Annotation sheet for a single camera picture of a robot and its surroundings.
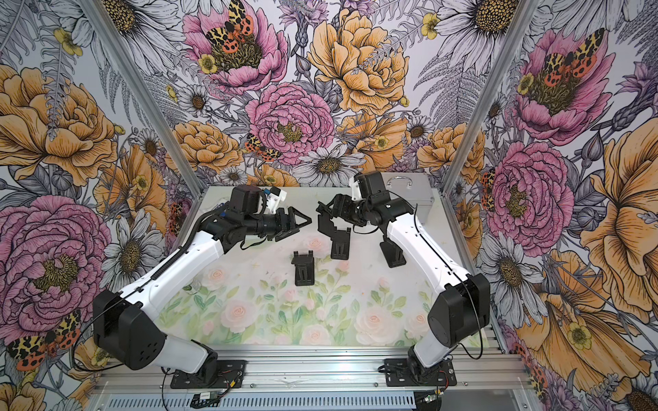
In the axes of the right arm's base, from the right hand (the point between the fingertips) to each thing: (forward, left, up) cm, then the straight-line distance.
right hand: (333, 215), depth 80 cm
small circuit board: (-42, +37, -27) cm, 63 cm away
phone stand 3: (+1, -2, -17) cm, 17 cm away
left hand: (-6, +9, 0) cm, 10 cm away
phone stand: (0, +3, -4) cm, 5 cm away
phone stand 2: (-8, +10, -17) cm, 22 cm away
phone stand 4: (-2, -21, -20) cm, 29 cm away
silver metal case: (+22, -32, -10) cm, 40 cm away
